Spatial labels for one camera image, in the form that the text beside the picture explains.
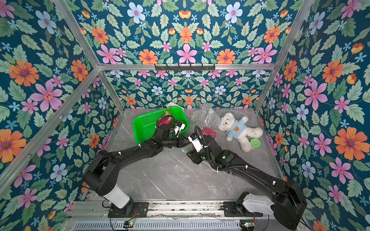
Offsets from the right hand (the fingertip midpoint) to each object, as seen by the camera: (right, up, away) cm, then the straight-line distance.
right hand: (193, 148), depth 77 cm
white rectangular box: (-18, +29, +40) cm, 52 cm away
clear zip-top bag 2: (-3, -1, +7) cm, 7 cm away
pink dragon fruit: (-20, +15, +24) cm, 35 cm away
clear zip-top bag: (+8, +17, +18) cm, 26 cm away
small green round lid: (+41, 0, +16) cm, 44 cm away
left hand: (0, +3, +4) cm, 6 cm away
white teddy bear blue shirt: (+31, +9, +21) cm, 38 cm away
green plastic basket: (-38, +10, +30) cm, 49 cm away
